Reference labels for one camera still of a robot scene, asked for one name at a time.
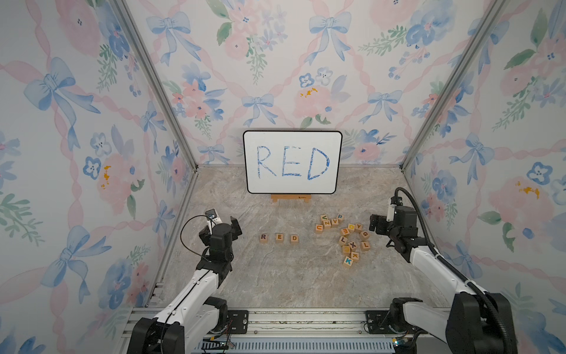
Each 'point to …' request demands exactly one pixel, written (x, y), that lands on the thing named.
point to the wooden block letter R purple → (263, 238)
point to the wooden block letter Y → (358, 228)
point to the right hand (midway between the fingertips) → (385, 217)
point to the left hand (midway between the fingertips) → (222, 220)
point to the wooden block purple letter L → (343, 240)
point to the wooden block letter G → (365, 235)
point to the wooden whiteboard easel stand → (306, 197)
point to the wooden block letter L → (365, 245)
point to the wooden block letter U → (319, 228)
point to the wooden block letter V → (323, 217)
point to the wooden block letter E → (279, 238)
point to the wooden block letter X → (352, 245)
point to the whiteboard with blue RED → (292, 161)
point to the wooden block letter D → (294, 239)
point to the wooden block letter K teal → (348, 262)
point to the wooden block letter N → (327, 224)
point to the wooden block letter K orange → (354, 255)
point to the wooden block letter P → (340, 217)
